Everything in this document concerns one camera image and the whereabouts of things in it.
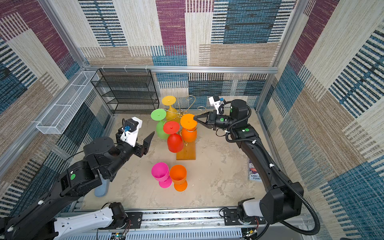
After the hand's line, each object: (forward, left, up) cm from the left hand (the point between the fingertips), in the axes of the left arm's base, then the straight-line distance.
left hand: (145, 126), depth 57 cm
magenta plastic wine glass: (-5, -1, -29) cm, 30 cm away
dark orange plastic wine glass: (-6, -10, -31) cm, 33 cm away
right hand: (+7, -18, -5) cm, 20 cm away
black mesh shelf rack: (+53, +29, -24) cm, 65 cm away
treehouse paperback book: (-4, -52, -40) cm, 65 cm away
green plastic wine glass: (+14, -2, -9) cm, 17 cm away
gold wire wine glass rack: (+12, -15, -40) cm, 45 cm away
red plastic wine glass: (+4, -9, -18) cm, 20 cm away
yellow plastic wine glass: (+21, -7, -16) cm, 28 cm away
